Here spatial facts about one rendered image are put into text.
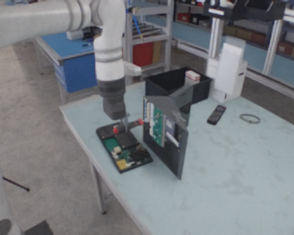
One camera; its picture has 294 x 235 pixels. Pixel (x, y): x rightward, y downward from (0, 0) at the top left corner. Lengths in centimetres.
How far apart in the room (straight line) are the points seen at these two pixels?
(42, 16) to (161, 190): 60
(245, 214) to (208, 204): 12
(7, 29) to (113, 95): 31
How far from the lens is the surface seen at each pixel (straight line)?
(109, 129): 96
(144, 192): 76
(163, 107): 76
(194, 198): 76
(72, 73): 228
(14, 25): 43
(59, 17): 48
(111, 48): 57
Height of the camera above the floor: 160
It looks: 34 degrees down
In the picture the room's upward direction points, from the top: 1 degrees clockwise
